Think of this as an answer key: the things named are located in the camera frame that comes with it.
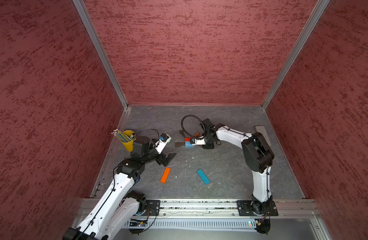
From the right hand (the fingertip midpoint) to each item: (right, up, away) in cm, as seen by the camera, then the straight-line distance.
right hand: (205, 144), depth 98 cm
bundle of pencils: (-51, +7, -12) cm, 53 cm away
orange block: (-25, -16, -13) cm, 33 cm away
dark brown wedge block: (-17, 0, -1) cm, 17 cm away
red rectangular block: (-12, +5, -11) cm, 17 cm away
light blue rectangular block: (-12, +1, -8) cm, 14 cm away
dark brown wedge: (-16, +7, +8) cm, 20 cm away
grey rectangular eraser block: (+41, +9, +5) cm, 42 cm away
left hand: (-23, 0, -21) cm, 31 cm away
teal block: (-3, -17, -13) cm, 22 cm away
